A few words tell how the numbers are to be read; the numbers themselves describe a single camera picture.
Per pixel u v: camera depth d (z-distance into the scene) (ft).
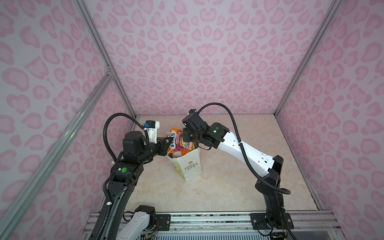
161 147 1.87
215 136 1.66
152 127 1.88
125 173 1.48
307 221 2.46
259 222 2.40
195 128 1.80
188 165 2.59
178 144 2.42
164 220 2.41
